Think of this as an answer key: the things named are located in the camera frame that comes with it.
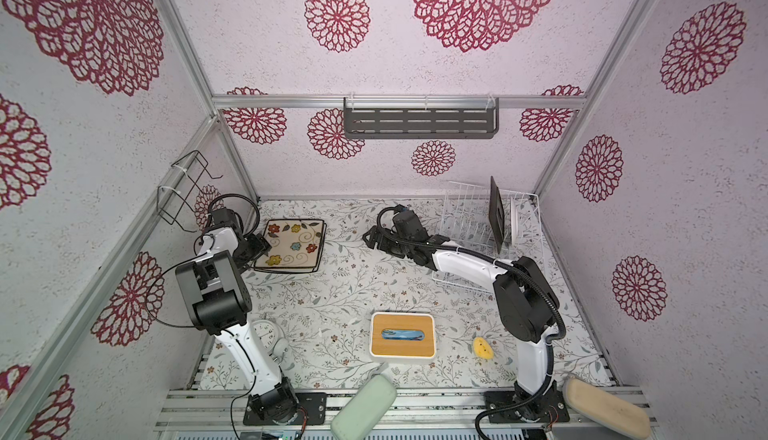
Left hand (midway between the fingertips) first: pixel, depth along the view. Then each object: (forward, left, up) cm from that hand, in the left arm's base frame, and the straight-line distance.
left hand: (261, 259), depth 98 cm
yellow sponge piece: (-29, -67, -2) cm, 73 cm away
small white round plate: (+8, -83, +9) cm, 84 cm away
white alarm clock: (-26, -10, 0) cm, 27 cm away
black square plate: (+6, -75, +14) cm, 77 cm away
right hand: (+1, -37, +11) cm, 38 cm away
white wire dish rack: (+12, -84, +1) cm, 85 cm away
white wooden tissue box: (-25, -45, -2) cm, 52 cm away
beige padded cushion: (-43, -93, -1) cm, 102 cm away
